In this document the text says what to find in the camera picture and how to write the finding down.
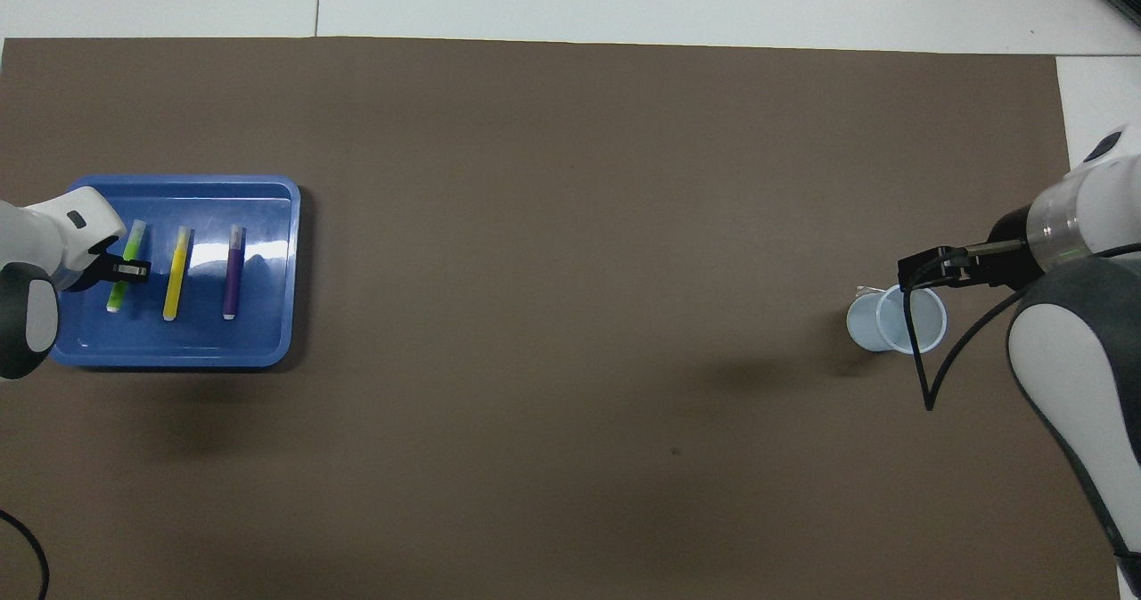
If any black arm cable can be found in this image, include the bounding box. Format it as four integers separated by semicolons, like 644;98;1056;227
0;509;51;600
902;239;1141;412

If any blue plastic tray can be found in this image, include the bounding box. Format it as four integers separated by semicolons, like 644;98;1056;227
49;174;302;369

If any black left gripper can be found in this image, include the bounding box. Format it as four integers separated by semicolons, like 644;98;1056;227
65;238;152;293

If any purple marker pen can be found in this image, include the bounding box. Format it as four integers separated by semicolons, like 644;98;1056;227
222;224;246;321

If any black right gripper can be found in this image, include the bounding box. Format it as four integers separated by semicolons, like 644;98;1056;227
897;208;1046;292

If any yellow marker pen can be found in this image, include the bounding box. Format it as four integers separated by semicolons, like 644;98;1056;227
162;226;194;322

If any green marker pen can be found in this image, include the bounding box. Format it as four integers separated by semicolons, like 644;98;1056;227
106;219;148;314

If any brown table mat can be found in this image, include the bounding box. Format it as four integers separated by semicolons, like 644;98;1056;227
0;37;1122;600

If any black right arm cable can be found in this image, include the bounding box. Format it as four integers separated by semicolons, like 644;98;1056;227
902;239;1141;412

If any clear plastic cup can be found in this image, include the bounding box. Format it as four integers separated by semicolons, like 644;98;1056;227
846;284;948;357

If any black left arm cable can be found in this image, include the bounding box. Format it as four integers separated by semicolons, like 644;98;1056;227
0;509;51;600

